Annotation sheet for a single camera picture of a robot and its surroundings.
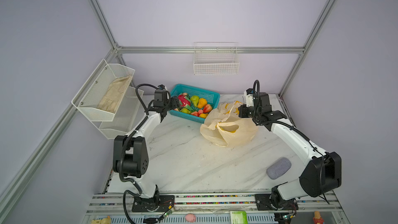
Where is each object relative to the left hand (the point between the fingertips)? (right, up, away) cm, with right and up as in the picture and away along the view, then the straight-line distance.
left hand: (173, 101), depth 92 cm
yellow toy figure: (-24, -55, -25) cm, 65 cm away
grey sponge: (+59, -37, -10) cm, 70 cm away
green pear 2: (+6, -6, +12) cm, 15 cm away
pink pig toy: (+13, -55, -23) cm, 61 cm away
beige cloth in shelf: (-28, +3, -13) cm, 31 cm away
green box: (+34, -54, -24) cm, 68 cm away
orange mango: (+18, 0, +18) cm, 25 cm away
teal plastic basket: (+24, +3, +19) cm, 31 cm away
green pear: (+12, +2, +18) cm, 22 cm away
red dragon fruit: (+5, +1, +14) cm, 15 cm away
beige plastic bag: (+28, -13, -18) cm, 36 cm away
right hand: (+38, -4, -8) cm, 39 cm away
